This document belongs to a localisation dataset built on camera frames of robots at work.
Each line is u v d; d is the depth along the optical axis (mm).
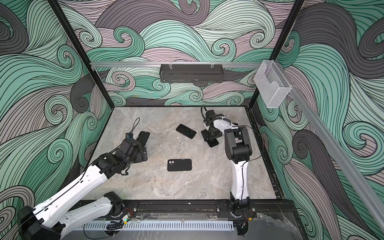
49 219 388
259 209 744
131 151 581
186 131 1049
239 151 570
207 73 950
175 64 929
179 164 886
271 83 788
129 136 682
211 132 877
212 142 950
